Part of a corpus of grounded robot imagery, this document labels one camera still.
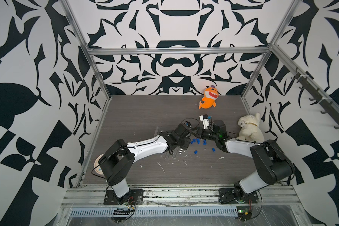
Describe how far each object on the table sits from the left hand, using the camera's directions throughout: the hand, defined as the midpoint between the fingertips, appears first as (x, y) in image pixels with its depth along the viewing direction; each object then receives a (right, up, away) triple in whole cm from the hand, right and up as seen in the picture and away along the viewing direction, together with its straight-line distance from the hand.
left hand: (186, 138), depth 86 cm
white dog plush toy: (+39, +4, +2) cm, 39 cm away
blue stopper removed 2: (+13, -4, +8) cm, 16 cm away
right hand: (+2, +6, +1) cm, 6 cm away
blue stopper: (+6, -4, +9) cm, 11 cm away
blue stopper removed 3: (+6, -9, +3) cm, 12 cm away
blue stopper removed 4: (+18, -8, +5) cm, 20 cm away
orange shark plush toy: (+22, +29, +25) cm, 44 cm away
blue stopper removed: (+8, -3, +8) cm, 12 cm away
